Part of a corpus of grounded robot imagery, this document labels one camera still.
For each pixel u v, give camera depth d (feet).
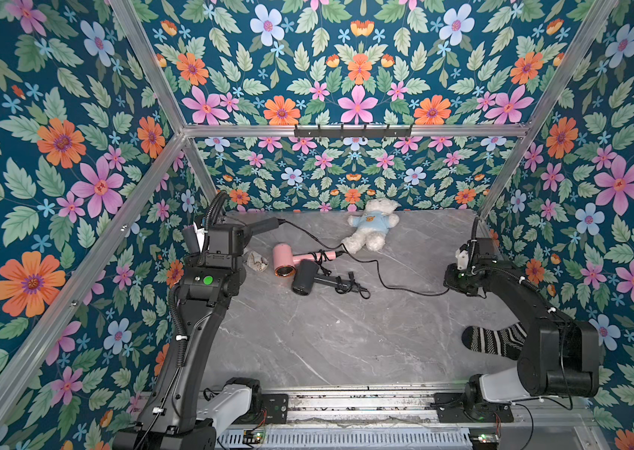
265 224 2.43
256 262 3.32
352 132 3.06
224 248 1.64
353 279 3.17
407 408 2.46
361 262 2.96
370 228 3.43
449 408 2.39
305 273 3.19
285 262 3.16
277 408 2.41
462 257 2.75
